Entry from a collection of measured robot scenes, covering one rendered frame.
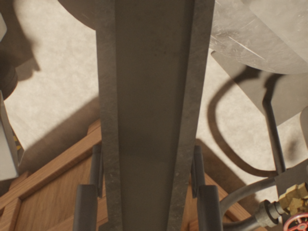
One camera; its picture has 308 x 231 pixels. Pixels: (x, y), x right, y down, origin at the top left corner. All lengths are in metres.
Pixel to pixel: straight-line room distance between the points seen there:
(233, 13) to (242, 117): 1.19
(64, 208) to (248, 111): 0.55
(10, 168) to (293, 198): 0.79
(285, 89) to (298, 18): 1.15
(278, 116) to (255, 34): 1.18
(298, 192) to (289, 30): 0.79
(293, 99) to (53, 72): 0.64
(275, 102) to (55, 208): 0.64
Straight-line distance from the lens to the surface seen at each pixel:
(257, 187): 1.45
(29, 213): 1.40
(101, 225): 1.02
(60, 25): 1.24
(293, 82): 1.31
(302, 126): 1.05
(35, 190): 1.45
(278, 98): 1.33
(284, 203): 0.96
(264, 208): 0.97
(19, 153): 1.10
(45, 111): 1.39
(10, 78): 1.22
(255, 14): 0.16
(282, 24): 0.17
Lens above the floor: 1.08
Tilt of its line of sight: 53 degrees down
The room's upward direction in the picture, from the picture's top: 176 degrees counter-clockwise
